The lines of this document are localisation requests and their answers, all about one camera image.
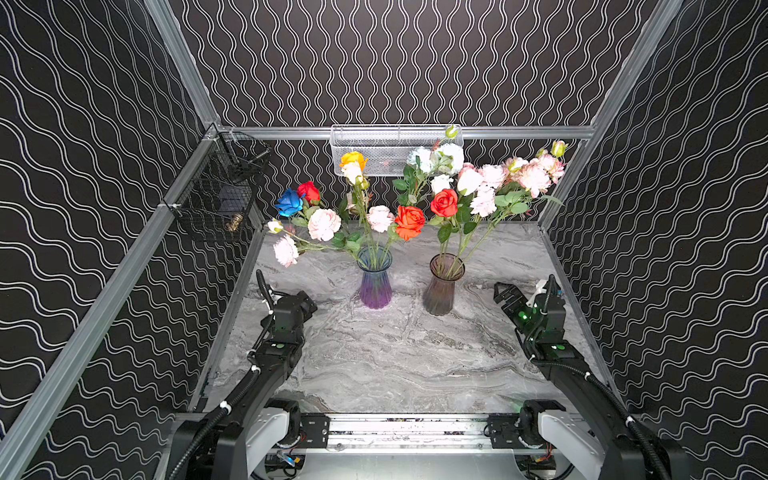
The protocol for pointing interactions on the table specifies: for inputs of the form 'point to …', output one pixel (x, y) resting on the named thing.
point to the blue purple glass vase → (375, 288)
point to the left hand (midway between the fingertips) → (300, 300)
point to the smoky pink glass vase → (446, 269)
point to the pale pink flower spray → (380, 217)
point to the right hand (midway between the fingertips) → (506, 292)
